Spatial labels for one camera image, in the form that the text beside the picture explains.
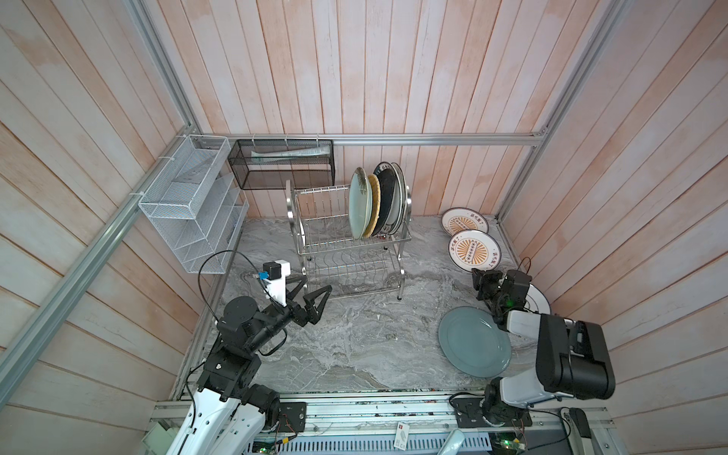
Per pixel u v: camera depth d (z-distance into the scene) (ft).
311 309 1.84
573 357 1.51
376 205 2.26
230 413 1.54
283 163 2.98
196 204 2.43
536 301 3.12
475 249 3.18
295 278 2.17
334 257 3.31
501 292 2.52
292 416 2.40
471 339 3.18
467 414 2.40
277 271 1.81
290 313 1.88
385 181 2.28
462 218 3.93
